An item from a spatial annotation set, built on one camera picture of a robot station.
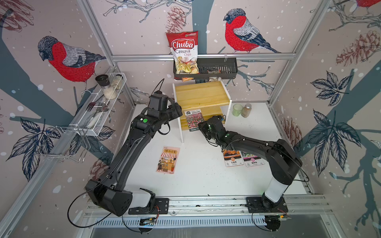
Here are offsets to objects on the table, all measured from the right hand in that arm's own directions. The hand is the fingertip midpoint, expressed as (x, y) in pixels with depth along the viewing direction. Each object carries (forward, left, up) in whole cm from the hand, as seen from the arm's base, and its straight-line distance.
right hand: (196, 124), depth 88 cm
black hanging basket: (+43, -9, +12) cm, 46 cm away
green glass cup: (+23, -30, -11) cm, 40 cm away
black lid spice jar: (+5, +47, +20) cm, 52 cm away
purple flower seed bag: (-14, -34, -16) cm, 40 cm away
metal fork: (-4, +51, +21) cm, 56 cm away
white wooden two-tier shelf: (+5, -9, +17) cm, 20 cm away
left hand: (-2, +9, +18) cm, 20 cm away
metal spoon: (-6, +45, +20) cm, 49 cm away
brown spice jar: (+20, -36, -9) cm, 42 cm away
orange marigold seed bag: (-13, -23, -16) cm, 31 cm away
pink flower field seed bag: (+5, +2, +1) cm, 5 cm away
